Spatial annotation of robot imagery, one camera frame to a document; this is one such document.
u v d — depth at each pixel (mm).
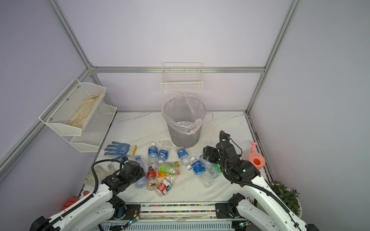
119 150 972
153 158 913
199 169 843
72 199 787
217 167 839
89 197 499
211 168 839
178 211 748
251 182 454
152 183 764
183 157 925
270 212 425
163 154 888
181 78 956
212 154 628
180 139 920
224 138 630
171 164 905
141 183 767
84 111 802
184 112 971
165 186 776
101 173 587
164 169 791
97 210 570
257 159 803
